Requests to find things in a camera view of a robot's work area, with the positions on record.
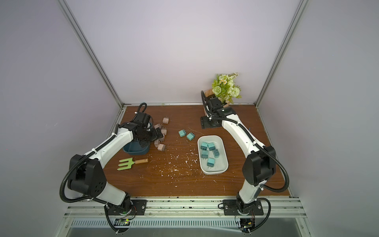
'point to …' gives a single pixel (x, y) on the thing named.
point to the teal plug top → (190, 136)
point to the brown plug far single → (166, 120)
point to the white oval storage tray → (212, 154)
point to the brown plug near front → (162, 147)
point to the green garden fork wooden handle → (131, 163)
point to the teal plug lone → (211, 146)
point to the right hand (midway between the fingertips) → (206, 121)
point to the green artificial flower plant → (224, 88)
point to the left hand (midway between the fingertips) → (160, 137)
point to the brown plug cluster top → (158, 126)
